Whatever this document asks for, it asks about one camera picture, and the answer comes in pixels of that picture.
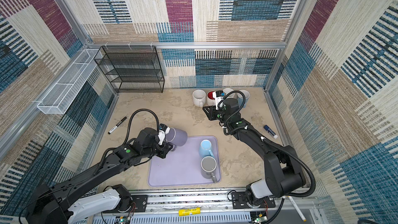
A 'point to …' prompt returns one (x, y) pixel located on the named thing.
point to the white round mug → (210, 100)
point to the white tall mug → (227, 90)
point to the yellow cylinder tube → (197, 210)
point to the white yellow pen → (297, 208)
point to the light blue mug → (204, 149)
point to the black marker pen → (124, 118)
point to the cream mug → (199, 97)
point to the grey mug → (208, 166)
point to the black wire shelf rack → (132, 69)
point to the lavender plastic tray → (181, 167)
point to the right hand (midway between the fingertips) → (204, 109)
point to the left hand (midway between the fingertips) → (172, 144)
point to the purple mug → (175, 137)
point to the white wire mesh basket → (57, 98)
